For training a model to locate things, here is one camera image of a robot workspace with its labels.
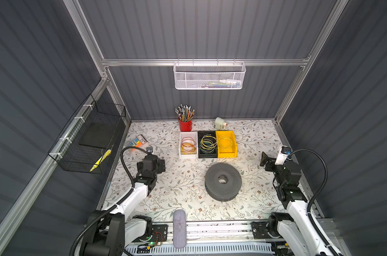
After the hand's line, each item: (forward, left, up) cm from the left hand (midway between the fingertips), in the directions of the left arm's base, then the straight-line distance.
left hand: (151, 162), depth 88 cm
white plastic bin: (+21, -25, -2) cm, 32 cm away
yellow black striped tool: (-7, +17, +17) cm, 24 cm away
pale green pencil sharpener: (+29, -44, -1) cm, 52 cm away
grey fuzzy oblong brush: (-33, -15, -6) cm, 37 cm away
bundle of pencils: (+34, -19, +5) cm, 40 cm away
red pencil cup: (+28, -19, -2) cm, 34 cm away
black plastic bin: (+7, -29, -6) cm, 31 cm away
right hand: (-6, -65, +10) cm, 66 cm away
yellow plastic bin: (+9, -49, -7) cm, 50 cm away
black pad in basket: (+5, +21, +19) cm, 29 cm away
